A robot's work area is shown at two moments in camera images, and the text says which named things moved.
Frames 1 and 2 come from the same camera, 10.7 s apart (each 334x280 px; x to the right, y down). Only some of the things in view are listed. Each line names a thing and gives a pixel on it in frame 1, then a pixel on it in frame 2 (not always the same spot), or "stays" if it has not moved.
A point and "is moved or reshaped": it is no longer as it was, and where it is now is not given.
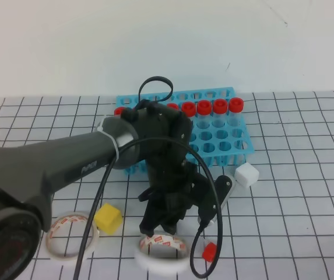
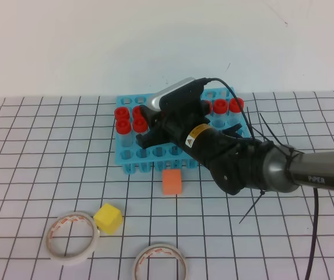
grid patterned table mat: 288,216 stays
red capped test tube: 235,108 stays
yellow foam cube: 108,219 stays
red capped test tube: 210,252 is moved or reshaped
